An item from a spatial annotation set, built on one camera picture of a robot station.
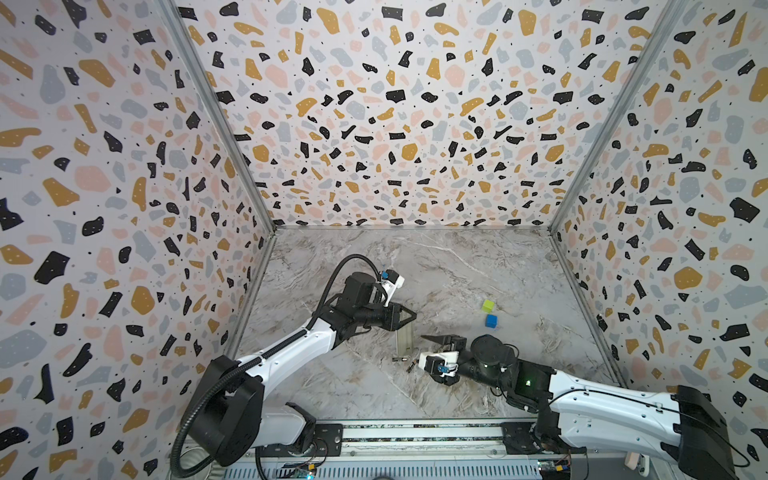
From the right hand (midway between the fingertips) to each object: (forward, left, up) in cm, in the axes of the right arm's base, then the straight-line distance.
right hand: (421, 339), depth 70 cm
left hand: (+8, +1, -2) cm, 9 cm away
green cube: (+20, -23, -19) cm, 36 cm away
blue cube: (+15, -23, -20) cm, 34 cm away
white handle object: (-21, -51, -18) cm, 59 cm away
